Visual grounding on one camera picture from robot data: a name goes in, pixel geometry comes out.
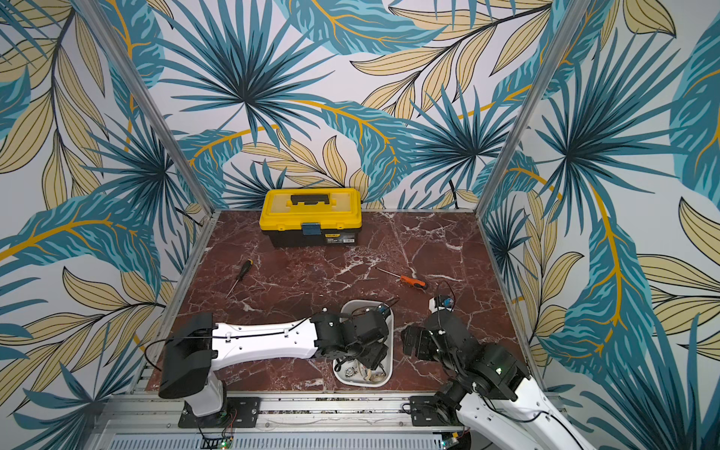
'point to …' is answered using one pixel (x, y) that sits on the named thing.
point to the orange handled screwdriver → (414, 282)
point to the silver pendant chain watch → (349, 372)
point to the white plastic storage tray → (382, 375)
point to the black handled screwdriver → (246, 269)
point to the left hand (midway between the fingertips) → (374, 353)
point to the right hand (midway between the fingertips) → (415, 336)
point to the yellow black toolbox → (317, 217)
